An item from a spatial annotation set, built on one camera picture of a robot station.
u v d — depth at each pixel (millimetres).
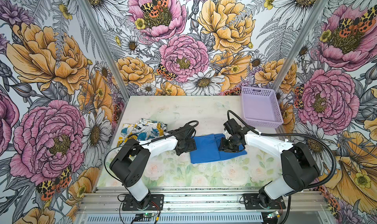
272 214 715
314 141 828
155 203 738
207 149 917
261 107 1103
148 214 713
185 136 715
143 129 992
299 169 445
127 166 453
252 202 737
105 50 920
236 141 668
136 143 495
